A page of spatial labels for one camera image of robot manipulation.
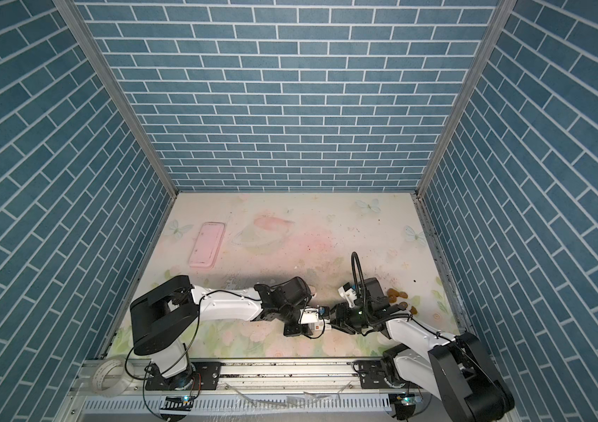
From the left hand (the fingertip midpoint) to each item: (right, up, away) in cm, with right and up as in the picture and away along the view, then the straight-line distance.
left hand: (311, 326), depth 83 cm
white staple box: (+4, +9, -11) cm, 14 cm away
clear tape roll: (-59, -8, -11) cm, 60 cm away
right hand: (+4, +3, -2) cm, 5 cm away
